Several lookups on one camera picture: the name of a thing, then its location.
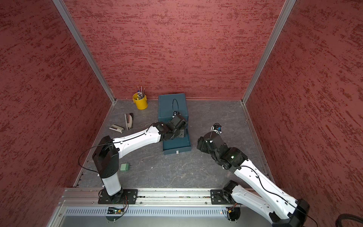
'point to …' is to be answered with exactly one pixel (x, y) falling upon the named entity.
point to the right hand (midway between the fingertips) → (203, 144)
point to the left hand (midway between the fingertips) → (180, 133)
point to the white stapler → (117, 128)
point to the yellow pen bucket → (141, 104)
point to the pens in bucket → (141, 94)
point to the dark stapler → (127, 115)
